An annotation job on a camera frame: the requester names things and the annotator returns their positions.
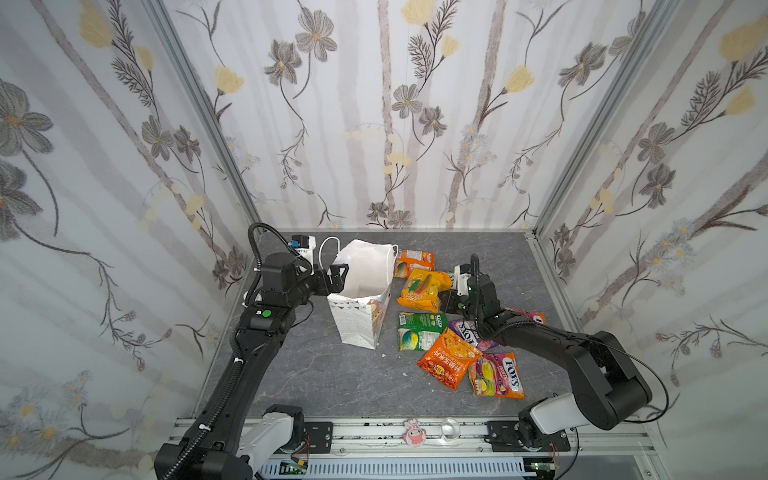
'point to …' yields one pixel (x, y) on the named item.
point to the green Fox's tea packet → (418, 331)
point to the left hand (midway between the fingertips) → (329, 258)
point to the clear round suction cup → (450, 429)
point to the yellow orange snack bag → (422, 288)
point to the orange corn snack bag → (448, 358)
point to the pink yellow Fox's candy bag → (496, 375)
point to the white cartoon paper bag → (361, 306)
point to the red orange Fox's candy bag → (535, 317)
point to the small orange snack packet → (414, 259)
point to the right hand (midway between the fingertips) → (433, 286)
